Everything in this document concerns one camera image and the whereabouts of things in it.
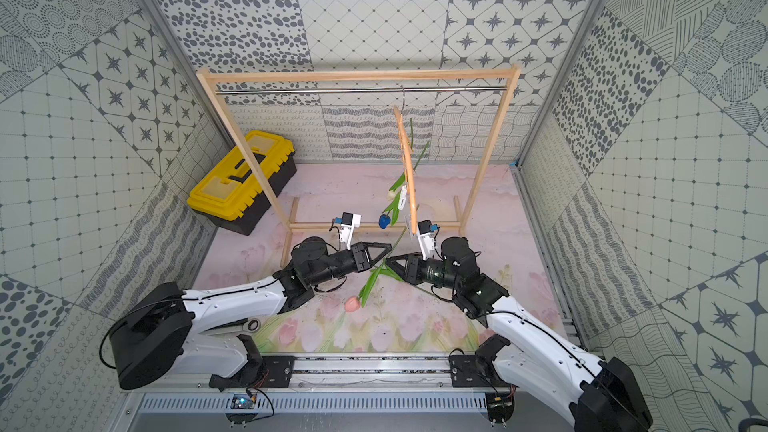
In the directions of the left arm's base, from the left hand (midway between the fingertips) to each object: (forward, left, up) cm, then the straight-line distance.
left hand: (393, 244), depth 70 cm
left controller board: (-29, +36, -26) cm, 54 cm away
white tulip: (+26, +1, -12) cm, 28 cm away
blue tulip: (+14, +3, -9) cm, 17 cm away
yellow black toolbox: (+20, +51, -6) cm, 55 cm away
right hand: (-2, +1, -6) cm, 7 cm away
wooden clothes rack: (+20, +36, -22) cm, 46 cm away
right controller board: (-29, -27, -28) cm, 48 cm away
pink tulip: (-10, +10, -12) cm, 19 cm away
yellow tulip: (-4, +2, -6) cm, 8 cm away
